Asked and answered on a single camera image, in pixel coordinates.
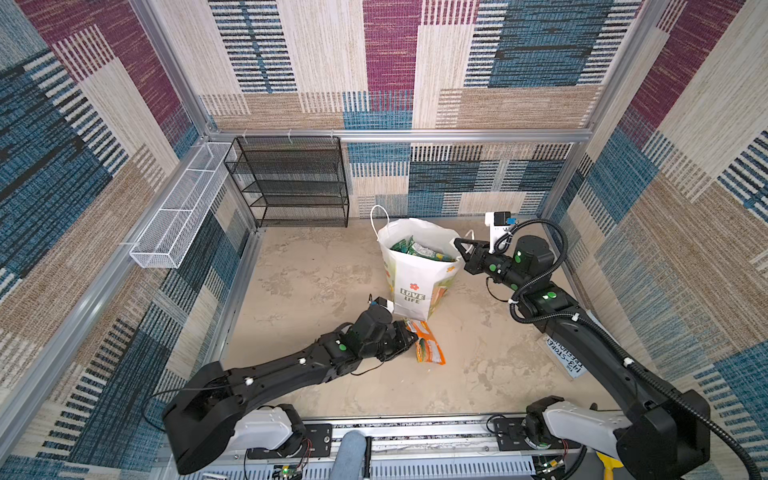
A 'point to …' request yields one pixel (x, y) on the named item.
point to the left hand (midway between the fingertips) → (424, 335)
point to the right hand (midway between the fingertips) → (454, 245)
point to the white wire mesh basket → (161, 244)
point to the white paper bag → (420, 260)
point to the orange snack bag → (427, 349)
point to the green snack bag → (411, 247)
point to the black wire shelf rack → (292, 181)
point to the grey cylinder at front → (350, 456)
